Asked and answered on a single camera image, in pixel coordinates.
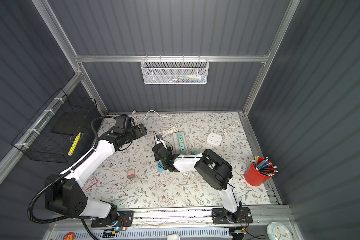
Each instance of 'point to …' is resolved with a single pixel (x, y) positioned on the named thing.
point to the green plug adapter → (181, 145)
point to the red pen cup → (253, 177)
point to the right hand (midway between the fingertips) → (160, 148)
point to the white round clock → (279, 231)
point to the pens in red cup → (264, 166)
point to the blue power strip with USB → (160, 166)
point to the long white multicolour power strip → (179, 137)
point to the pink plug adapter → (131, 173)
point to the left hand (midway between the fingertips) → (140, 131)
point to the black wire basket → (62, 131)
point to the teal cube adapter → (182, 150)
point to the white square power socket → (214, 139)
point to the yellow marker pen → (73, 146)
